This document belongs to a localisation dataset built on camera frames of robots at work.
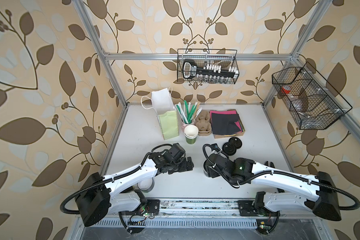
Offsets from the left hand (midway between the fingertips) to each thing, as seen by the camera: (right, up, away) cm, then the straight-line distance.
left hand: (190, 166), depth 79 cm
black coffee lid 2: (+32, +10, +20) cm, 39 cm away
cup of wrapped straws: (-1, +29, +19) cm, 35 cm away
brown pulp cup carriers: (+10, +22, +23) cm, 34 cm away
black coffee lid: (+25, +7, +15) cm, 30 cm away
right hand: (+11, 0, -3) cm, 11 cm away
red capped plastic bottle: (+52, +32, -5) cm, 62 cm away
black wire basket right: (+61, +34, -5) cm, 70 cm away
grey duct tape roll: (-24, -11, +3) cm, 26 cm away
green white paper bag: (-18, +37, +19) cm, 45 cm away
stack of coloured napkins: (+25, +23, +20) cm, 39 cm away
